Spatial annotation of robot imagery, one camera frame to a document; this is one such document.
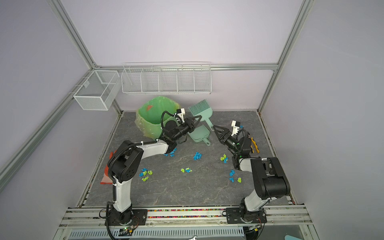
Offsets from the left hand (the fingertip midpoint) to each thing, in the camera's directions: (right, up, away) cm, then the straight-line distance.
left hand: (204, 118), depth 82 cm
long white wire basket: (-25, +28, +17) cm, 41 cm away
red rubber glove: (-58, -36, +6) cm, 68 cm away
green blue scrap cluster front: (-10, -31, +7) cm, 33 cm away
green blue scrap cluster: (+13, -25, +12) cm, 31 cm away
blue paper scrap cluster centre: (-4, -23, +12) cm, 27 cm away
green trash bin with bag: (-36, +3, +15) cm, 39 cm away
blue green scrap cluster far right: (+17, -32, +7) cm, 37 cm away
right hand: (+5, -6, -1) cm, 8 cm away
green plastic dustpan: (-3, -10, +23) cm, 25 cm away
